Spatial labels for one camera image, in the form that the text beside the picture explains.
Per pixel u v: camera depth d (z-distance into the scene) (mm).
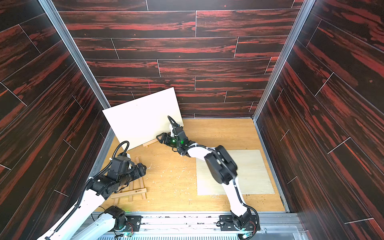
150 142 1010
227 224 719
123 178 644
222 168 553
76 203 465
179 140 765
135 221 747
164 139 841
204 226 737
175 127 864
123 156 689
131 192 796
